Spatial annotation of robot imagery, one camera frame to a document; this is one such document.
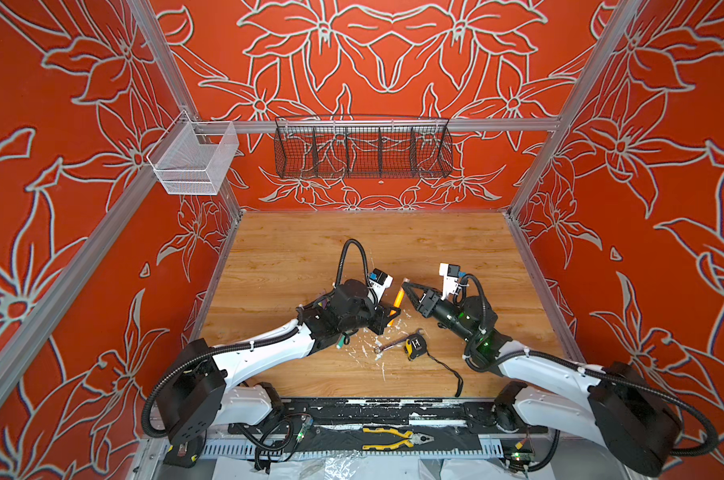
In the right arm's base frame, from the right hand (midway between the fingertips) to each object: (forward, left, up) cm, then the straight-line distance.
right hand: (400, 287), depth 74 cm
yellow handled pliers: (-30, -1, -20) cm, 36 cm away
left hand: (-3, 0, -5) cm, 6 cm away
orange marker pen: (-3, +1, -3) cm, 4 cm away
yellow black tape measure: (-9, -5, -17) cm, 20 cm away
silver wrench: (-3, -7, -21) cm, 22 cm away
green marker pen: (-7, +16, -20) cm, 27 cm away
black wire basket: (+51, +13, +8) cm, 53 cm away
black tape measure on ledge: (-32, +51, -17) cm, 63 cm away
